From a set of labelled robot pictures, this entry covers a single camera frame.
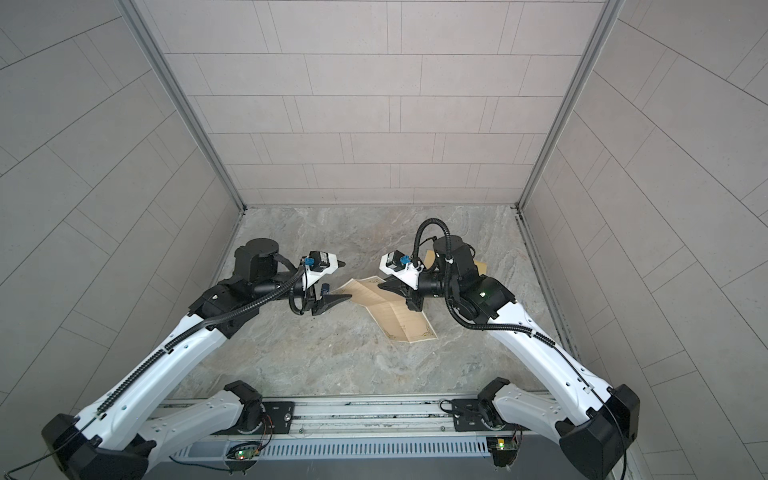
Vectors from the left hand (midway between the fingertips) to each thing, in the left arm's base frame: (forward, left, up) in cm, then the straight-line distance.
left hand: (350, 278), depth 65 cm
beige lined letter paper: (-1, -8, -13) cm, 15 cm away
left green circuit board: (-30, +22, -24) cm, 44 cm away
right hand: (-1, -7, -1) cm, 7 cm away
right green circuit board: (-29, -35, -28) cm, 53 cm away
